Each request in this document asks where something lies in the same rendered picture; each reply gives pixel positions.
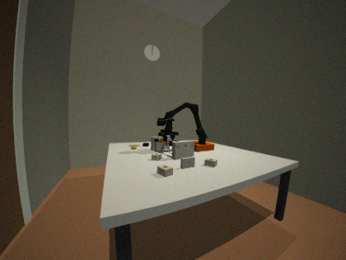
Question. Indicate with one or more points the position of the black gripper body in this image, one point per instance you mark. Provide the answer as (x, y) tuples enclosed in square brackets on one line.
[(168, 132)]

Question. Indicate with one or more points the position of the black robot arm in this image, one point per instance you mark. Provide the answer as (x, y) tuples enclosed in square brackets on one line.
[(195, 110)]

